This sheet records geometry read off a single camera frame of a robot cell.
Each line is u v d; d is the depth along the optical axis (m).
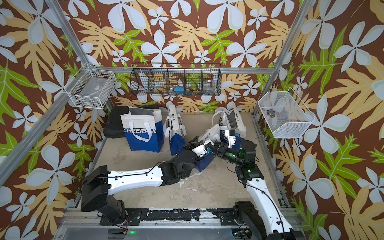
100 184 0.48
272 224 0.41
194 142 0.70
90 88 0.84
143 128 0.84
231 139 0.68
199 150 0.62
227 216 0.74
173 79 0.97
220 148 0.65
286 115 0.84
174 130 0.77
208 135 0.78
